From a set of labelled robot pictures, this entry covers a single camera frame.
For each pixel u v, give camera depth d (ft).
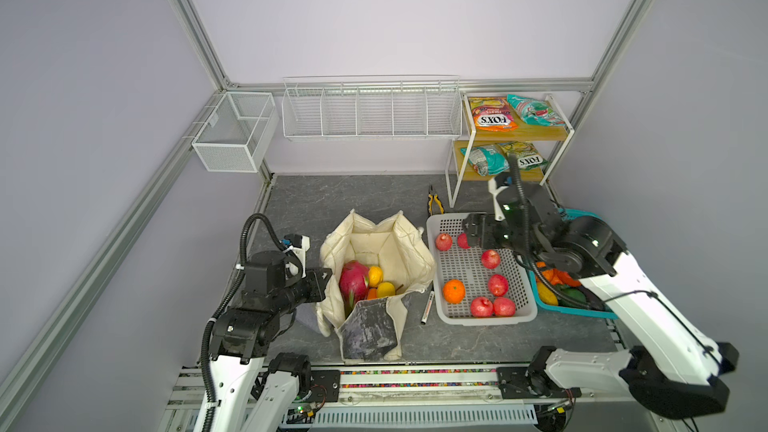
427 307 2.79
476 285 2.94
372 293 2.73
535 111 2.82
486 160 3.25
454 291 2.77
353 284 2.59
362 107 3.31
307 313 2.04
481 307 2.66
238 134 3.36
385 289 2.66
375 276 2.85
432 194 3.70
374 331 2.27
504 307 2.65
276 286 1.67
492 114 2.84
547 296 2.74
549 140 3.64
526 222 1.42
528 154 3.35
